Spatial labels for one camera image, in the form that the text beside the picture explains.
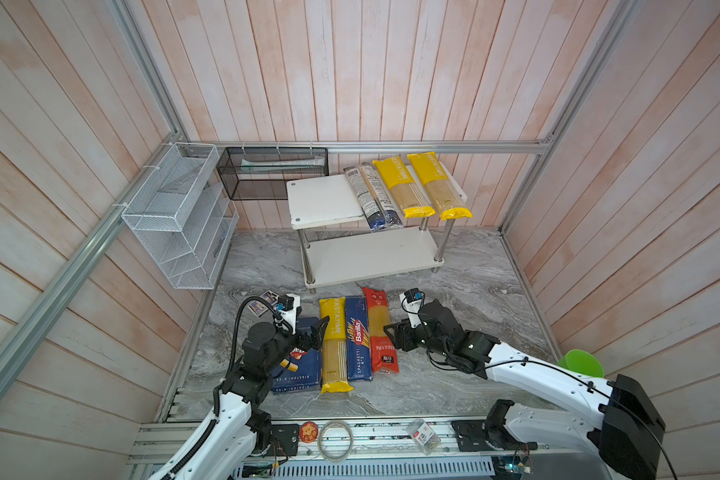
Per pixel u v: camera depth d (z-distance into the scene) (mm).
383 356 837
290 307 681
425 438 717
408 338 700
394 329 734
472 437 730
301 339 695
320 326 704
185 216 717
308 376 780
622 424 399
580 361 710
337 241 1077
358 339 875
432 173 844
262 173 1040
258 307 651
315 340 701
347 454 711
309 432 746
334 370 817
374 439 749
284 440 740
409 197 780
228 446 571
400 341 705
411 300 703
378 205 760
